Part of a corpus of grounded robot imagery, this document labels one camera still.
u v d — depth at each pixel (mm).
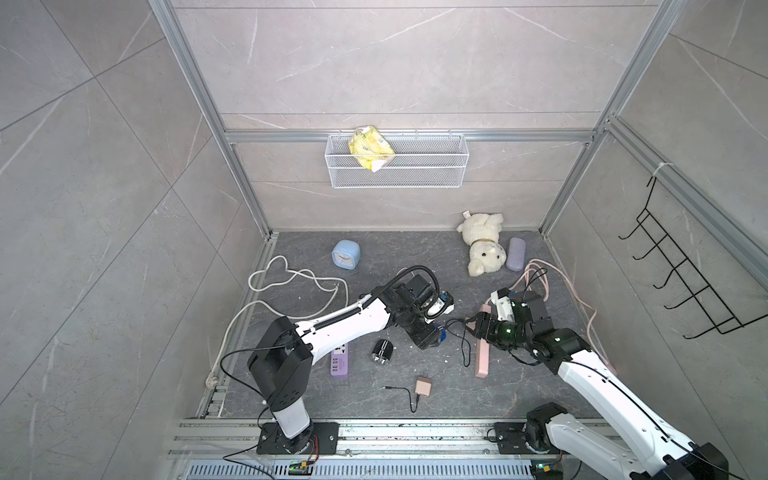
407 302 633
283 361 443
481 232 1079
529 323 592
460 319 993
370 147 876
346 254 1026
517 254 1098
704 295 632
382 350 858
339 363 836
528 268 1066
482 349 839
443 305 677
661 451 396
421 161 1007
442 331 796
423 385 800
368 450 730
